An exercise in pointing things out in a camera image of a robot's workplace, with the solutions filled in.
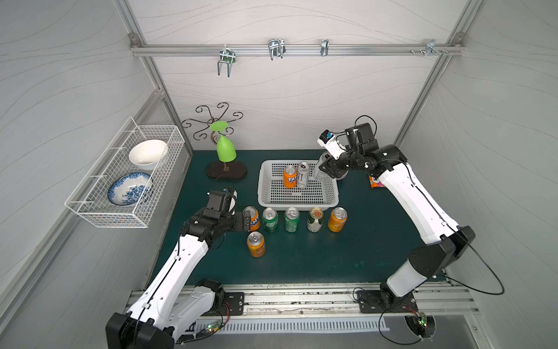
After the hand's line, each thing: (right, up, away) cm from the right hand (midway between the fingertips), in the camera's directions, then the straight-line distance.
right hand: (327, 159), depth 75 cm
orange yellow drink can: (+6, -23, +9) cm, 25 cm away
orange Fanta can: (-27, -22, +9) cm, 36 cm away
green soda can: (-21, -23, +9) cm, 32 cm away
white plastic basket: (+2, -15, +28) cm, 32 cm away
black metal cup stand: (-47, -4, +36) cm, 59 cm away
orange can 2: (-13, -7, +23) cm, 27 cm away
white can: (-7, -6, +21) cm, 23 cm away
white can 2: (-3, -5, +1) cm, 6 cm away
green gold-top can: (-3, -24, +9) cm, 25 cm away
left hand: (-32, -21, +3) cm, 39 cm away
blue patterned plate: (-63, -9, -10) cm, 65 cm away
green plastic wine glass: (-41, +4, +17) cm, 45 cm away
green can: (-13, -22, +9) cm, 27 cm away
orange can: (-26, -30, +2) cm, 39 cm away
